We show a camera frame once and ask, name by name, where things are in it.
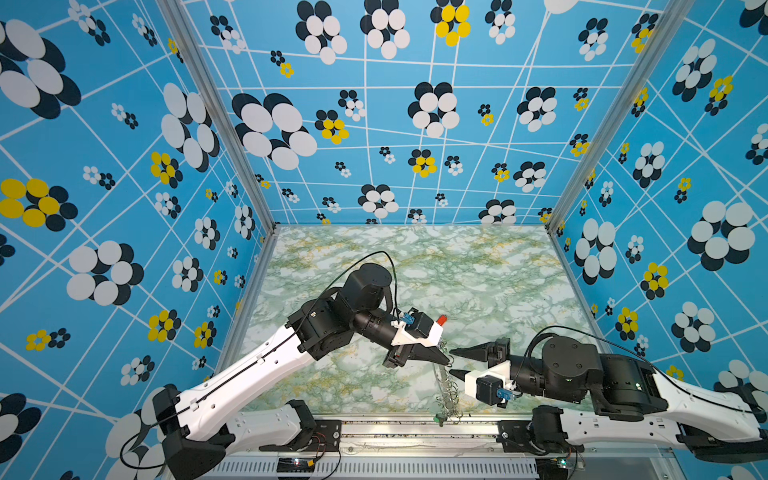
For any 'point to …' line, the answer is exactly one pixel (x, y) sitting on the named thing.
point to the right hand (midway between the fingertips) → (456, 352)
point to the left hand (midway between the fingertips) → (447, 357)
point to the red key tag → (442, 320)
